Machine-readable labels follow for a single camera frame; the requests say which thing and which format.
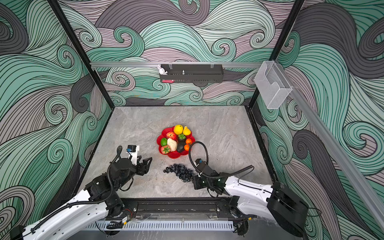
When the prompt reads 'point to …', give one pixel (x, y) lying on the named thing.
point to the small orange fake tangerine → (186, 147)
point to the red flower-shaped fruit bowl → (175, 154)
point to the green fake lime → (163, 141)
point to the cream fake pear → (172, 144)
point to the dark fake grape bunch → (185, 174)
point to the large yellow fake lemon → (178, 129)
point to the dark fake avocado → (180, 145)
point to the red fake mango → (165, 149)
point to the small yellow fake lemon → (186, 131)
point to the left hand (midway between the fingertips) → (147, 157)
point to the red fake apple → (171, 135)
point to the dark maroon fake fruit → (181, 138)
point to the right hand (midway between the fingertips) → (192, 182)
